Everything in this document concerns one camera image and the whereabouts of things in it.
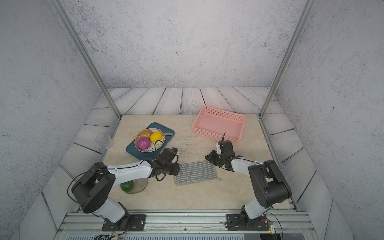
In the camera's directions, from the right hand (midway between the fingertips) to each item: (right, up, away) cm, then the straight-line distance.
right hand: (206, 157), depth 91 cm
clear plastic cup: (-68, +9, +12) cm, 70 cm away
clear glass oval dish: (-38, -14, -6) cm, 41 cm away
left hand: (-15, -7, -3) cm, 16 cm away
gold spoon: (-26, +13, +19) cm, 35 cm away
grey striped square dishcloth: (-6, -9, -2) cm, 11 cm away
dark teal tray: (-29, +16, +20) cm, 39 cm away
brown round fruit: (-41, +14, +11) cm, 44 cm away
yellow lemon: (-34, +12, +11) cm, 37 cm away
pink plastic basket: (+6, +21, +24) cm, 32 cm away
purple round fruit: (-40, +8, +5) cm, 41 cm away
